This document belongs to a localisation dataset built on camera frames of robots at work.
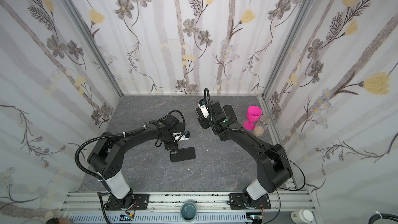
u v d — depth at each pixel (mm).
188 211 712
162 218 702
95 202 766
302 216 634
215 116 645
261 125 919
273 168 435
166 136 764
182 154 913
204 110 762
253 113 912
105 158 471
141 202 734
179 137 806
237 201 732
